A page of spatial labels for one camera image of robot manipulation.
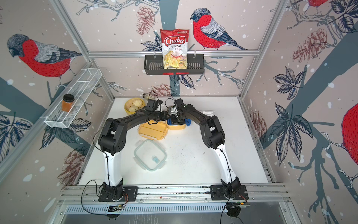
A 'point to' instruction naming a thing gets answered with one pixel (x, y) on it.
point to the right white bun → (137, 102)
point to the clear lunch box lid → (149, 155)
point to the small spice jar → (148, 96)
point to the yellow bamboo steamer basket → (132, 104)
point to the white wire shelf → (86, 82)
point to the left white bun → (132, 108)
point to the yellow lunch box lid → (153, 129)
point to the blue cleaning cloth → (188, 122)
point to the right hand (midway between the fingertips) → (171, 123)
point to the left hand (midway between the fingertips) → (171, 113)
